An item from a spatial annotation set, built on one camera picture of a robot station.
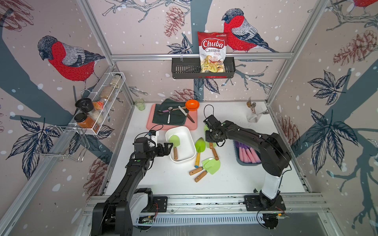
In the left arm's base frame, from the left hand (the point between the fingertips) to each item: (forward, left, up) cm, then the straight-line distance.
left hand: (168, 141), depth 85 cm
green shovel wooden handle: (-3, -4, -10) cm, 11 cm away
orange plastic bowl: (+37, -14, -7) cm, 40 cm away
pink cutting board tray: (+19, -12, -11) cm, 25 cm away
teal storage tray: (-10, -44, -7) cm, 46 cm away
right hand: (+5, -24, -5) cm, 25 cm away
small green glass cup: (+38, +28, -8) cm, 48 cm away
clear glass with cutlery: (+23, -57, -6) cm, 62 cm away
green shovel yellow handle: (+2, -19, -11) cm, 22 cm away
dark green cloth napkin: (+31, +5, -11) cm, 34 cm away
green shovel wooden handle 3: (-12, -20, -10) cm, 26 cm away
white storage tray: (-1, -10, -11) cm, 15 cm away
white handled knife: (+31, -8, -11) cm, 34 cm away
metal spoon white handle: (+35, +4, -10) cm, 37 cm away
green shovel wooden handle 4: (-11, -26, -12) cm, 31 cm away
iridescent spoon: (+31, +11, -10) cm, 35 cm away
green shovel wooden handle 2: (-4, -28, -10) cm, 30 cm away
